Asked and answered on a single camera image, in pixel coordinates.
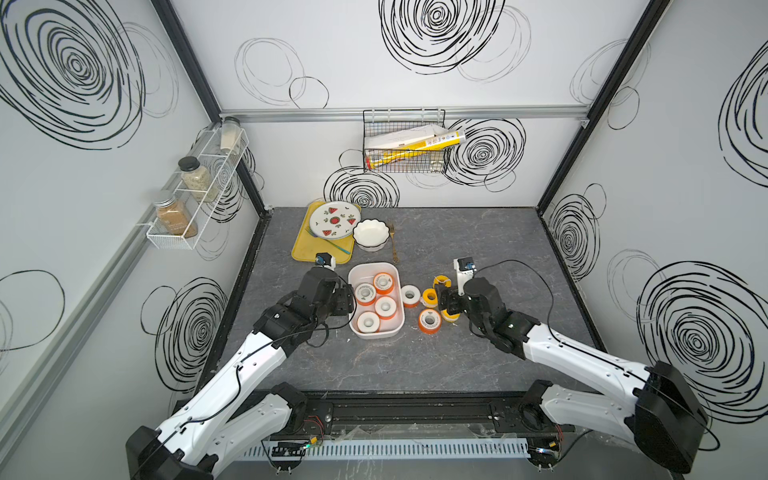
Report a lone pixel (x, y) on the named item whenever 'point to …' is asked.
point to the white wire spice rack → (219, 164)
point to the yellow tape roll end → (442, 279)
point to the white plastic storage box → (359, 272)
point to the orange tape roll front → (429, 321)
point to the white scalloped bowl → (371, 235)
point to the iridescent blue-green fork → (331, 243)
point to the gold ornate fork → (395, 258)
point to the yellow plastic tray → (308, 244)
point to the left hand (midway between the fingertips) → (342, 290)
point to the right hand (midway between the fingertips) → (448, 284)
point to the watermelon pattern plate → (334, 220)
